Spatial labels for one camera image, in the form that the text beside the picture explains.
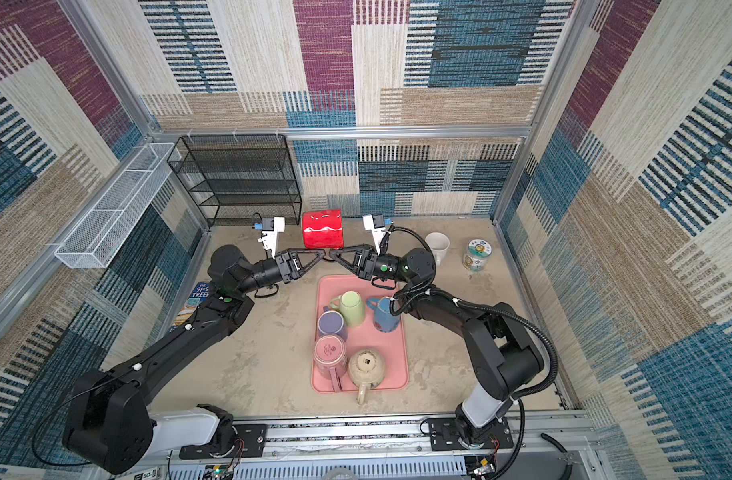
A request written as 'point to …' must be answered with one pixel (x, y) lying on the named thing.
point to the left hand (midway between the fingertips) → (325, 254)
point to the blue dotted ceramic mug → (383, 319)
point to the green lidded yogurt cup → (479, 250)
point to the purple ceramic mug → (331, 322)
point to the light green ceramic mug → (351, 305)
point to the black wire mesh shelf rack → (237, 179)
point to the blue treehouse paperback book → (197, 297)
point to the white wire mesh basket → (100, 235)
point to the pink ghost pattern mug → (330, 354)
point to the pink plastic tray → (359, 340)
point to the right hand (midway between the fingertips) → (329, 258)
